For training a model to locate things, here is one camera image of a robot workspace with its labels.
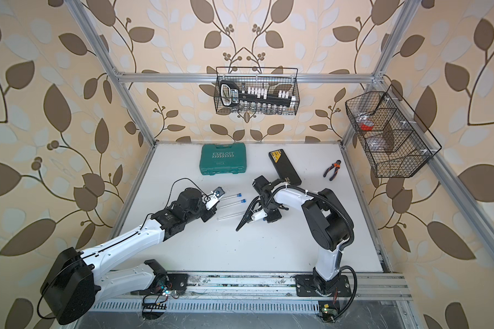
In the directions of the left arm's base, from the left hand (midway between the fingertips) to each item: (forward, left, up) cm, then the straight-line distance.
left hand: (213, 196), depth 83 cm
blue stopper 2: (+5, -12, -13) cm, 19 cm away
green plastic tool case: (+28, 0, -9) cm, 30 cm away
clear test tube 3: (-2, -5, -14) cm, 15 cm away
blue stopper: (+9, -10, -13) cm, 19 cm away
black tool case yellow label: (+25, -33, -12) cm, 43 cm away
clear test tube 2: (+4, -7, -14) cm, 16 cm away
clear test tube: (+9, -9, -14) cm, 18 cm away
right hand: (0, -24, -13) cm, 28 cm away
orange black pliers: (+26, -61, -11) cm, 68 cm away
